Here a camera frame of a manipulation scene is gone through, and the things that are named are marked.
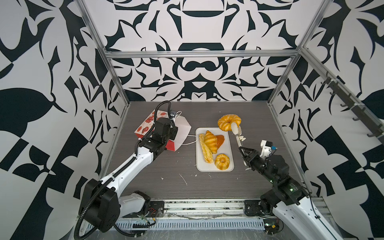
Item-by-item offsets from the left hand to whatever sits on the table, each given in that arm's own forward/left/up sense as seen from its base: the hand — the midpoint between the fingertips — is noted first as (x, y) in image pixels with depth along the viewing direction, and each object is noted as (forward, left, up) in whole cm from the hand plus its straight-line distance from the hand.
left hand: (170, 120), depth 81 cm
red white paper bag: (+5, -6, -16) cm, 17 cm away
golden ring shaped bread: (+3, -31, -7) cm, 32 cm away
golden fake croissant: (-4, -23, -15) cm, 28 cm away
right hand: (-17, -33, -1) cm, 38 cm away
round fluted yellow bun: (-15, -28, -20) cm, 38 cm away
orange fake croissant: (-1, -30, -19) cm, 35 cm away
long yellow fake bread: (-11, -20, -19) cm, 30 cm away
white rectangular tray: (-6, -32, -22) cm, 39 cm away
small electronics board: (-46, -47, -23) cm, 70 cm away
